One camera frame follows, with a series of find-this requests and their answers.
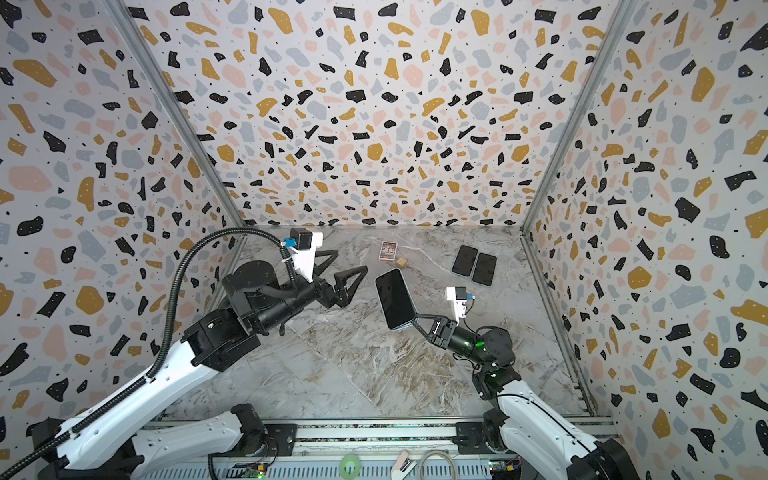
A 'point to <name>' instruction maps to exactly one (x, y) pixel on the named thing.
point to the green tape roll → (342, 466)
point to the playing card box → (388, 251)
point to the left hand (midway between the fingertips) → (349, 256)
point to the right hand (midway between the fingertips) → (408, 321)
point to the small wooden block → (401, 262)
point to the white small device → (403, 466)
